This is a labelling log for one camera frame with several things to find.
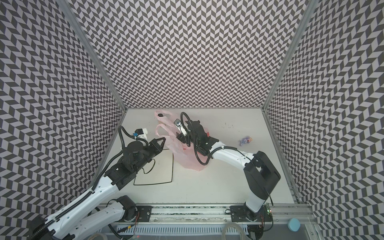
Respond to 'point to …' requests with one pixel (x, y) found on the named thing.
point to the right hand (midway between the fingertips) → (182, 130)
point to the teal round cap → (294, 224)
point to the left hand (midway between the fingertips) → (166, 139)
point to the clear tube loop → (237, 225)
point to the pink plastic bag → (166, 132)
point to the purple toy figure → (247, 140)
